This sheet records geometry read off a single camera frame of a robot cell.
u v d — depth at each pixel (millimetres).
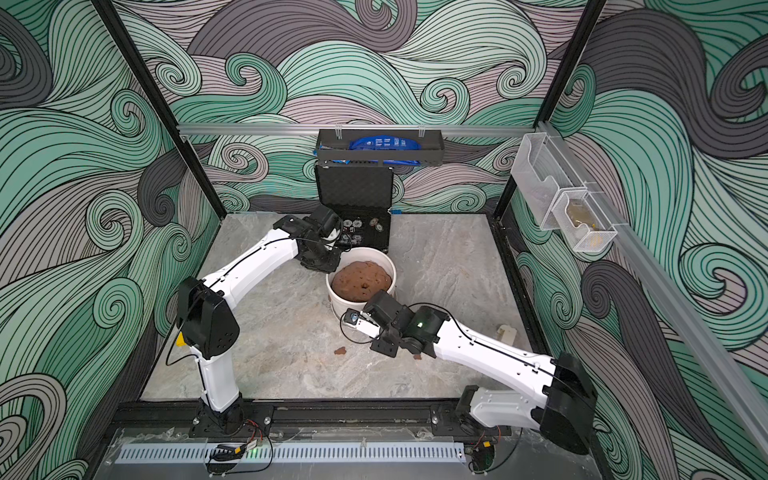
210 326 470
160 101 869
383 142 925
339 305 780
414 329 530
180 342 853
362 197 1155
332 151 900
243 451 689
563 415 372
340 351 854
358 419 744
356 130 933
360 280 876
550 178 744
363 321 634
